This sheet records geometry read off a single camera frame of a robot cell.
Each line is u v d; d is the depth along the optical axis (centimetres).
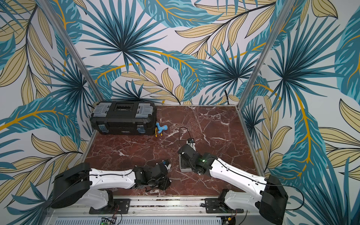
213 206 74
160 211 73
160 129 102
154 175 64
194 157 58
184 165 69
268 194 40
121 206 74
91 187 43
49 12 69
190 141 70
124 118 88
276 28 76
